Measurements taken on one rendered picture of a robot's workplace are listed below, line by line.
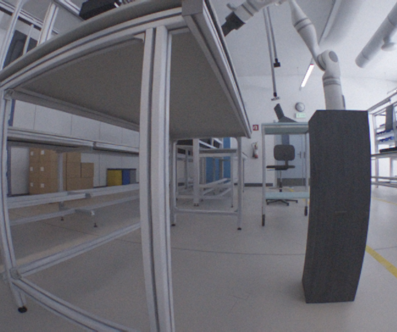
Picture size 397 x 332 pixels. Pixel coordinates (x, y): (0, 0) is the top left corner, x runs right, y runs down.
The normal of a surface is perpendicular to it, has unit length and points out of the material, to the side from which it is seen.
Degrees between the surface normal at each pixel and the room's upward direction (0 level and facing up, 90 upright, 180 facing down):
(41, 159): 90
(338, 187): 90
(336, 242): 90
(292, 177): 90
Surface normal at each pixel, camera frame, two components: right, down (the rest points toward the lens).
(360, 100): -0.27, -0.01
